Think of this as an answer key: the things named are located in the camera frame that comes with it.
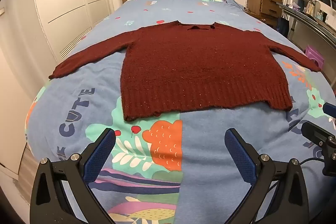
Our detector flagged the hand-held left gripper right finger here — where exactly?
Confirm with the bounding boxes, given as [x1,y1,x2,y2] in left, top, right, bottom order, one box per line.
[224,128,310,224]

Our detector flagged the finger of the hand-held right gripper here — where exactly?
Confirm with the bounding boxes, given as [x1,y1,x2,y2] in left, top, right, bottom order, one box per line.
[301,122,336,147]
[322,102,336,119]

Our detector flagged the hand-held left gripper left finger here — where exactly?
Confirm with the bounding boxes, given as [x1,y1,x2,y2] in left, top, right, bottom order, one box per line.
[29,128,116,224]

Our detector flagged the dark red knit sweater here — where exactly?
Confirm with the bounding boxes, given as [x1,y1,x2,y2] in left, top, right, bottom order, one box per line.
[49,20,323,122]

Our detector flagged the purple stool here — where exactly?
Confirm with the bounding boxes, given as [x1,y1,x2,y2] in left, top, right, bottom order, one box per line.
[303,46,324,67]

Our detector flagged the blue printed blanket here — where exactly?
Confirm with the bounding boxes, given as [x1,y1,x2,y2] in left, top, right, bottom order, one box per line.
[24,0,336,224]

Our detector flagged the glass desk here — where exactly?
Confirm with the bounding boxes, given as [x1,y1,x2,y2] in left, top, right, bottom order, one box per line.
[277,1,336,39]

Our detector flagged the dark blue bag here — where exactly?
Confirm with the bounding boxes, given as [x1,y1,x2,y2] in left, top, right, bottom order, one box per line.
[278,17,289,35]

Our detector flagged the white vent grille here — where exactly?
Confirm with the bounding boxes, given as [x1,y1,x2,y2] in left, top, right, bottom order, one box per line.
[60,26,101,60]

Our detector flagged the wooden nightstand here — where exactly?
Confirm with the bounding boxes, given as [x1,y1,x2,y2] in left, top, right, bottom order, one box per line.
[247,0,283,28]

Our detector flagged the black cable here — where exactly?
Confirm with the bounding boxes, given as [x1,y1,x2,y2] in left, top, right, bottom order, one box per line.
[299,158,326,165]

